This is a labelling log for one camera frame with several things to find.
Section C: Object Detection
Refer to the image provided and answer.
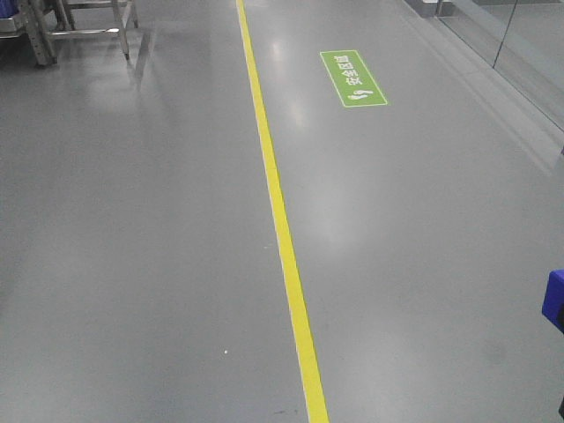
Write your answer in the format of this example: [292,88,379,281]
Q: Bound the blue plastic box slanted corners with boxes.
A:
[541,269,564,335]

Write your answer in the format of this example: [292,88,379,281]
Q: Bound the steel rack on castors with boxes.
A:
[0,0,59,69]

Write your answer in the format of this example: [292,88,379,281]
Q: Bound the glass partition with steel frame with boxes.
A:
[434,0,564,133]

